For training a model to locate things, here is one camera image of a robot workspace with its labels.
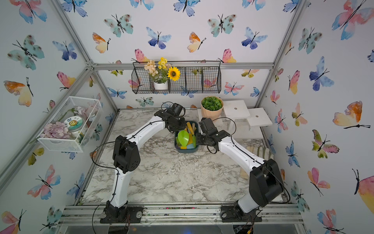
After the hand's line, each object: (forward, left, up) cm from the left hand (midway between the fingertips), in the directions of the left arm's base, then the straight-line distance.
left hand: (186, 125), depth 94 cm
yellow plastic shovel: (-10, +2, -11) cm, 15 cm away
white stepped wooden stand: (+3, -31, +8) cm, 32 cm away
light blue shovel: (-9, -2, -10) cm, 14 cm away
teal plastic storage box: (+6, -6, -9) cm, 12 cm away
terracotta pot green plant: (+2, -15, +14) cm, 20 cm away
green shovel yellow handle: (-7, +2, -2) cm, 8 cm away
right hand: (-11, -8, +2) cm, 14 cm away
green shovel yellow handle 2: (-9, +5, -7) cm, 12 cm away
